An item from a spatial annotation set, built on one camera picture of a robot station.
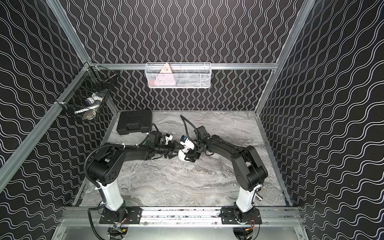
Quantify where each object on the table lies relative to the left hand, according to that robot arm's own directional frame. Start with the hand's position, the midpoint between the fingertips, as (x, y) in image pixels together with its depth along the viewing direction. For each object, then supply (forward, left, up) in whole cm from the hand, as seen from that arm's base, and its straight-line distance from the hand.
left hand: (182, 148), depth 89 cm
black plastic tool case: (+23, +38, -5) cm, 45 cm away
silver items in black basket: (+14, +53, +19) cm, 58 cm away
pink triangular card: (+32, +12, +27) cm, 44 cm away
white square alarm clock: (-4, 0, -3) cm, 5 cm away
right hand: (+1, -5, -4) cm, 6 cm away
